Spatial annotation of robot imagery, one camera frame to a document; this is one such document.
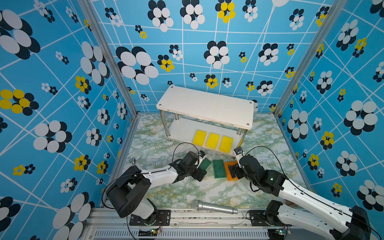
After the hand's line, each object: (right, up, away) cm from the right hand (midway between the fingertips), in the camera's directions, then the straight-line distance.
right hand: (237, 162), depth 79 cm
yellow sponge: (-20, +11, +17) cm, 29 cm away
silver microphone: (-20, -21, -5) cm, 29 cm away
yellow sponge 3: (-3, +8, +15) cm, 18 cm away
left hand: (-19, -6, +9) cm, 22 cm away
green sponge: (-17, -4, +12) cm, 21 cm away
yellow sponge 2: (-11, +10, +16) cm, 22 cm away
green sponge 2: (-8, -6, +10) cm, 14 cm away
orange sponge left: (-6, -5, -7) cm, 11 cm away
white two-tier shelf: (-28, +27, -4) cm, 40 cm away
